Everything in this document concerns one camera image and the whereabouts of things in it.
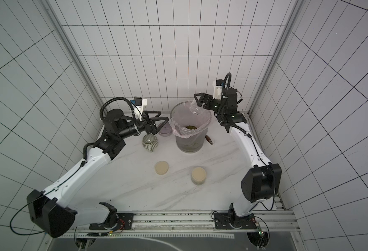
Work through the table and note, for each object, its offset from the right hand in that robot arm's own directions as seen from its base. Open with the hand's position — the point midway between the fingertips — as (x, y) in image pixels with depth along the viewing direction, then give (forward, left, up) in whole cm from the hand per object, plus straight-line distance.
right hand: (202, 93), depth 77 cm
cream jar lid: (-23, +23, -41) cm, 52 cm away
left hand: (-18, +17, 0) cm, 25 cm away
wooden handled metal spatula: (-6, -6, -32) cm, 34 cm away
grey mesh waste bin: (-12, +5, -30) cm, 32 cm away
